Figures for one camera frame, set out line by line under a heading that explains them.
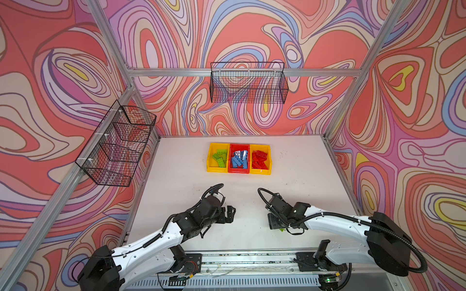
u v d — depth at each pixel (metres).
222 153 1.08
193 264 0.73
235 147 1.06
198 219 0.60
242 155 1.05
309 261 0.74
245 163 1.02
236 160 1.01
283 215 0.64
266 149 1.05
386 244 0.42
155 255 0.49
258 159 1.04
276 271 0.72
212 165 1.05
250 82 0.96
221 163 1.03
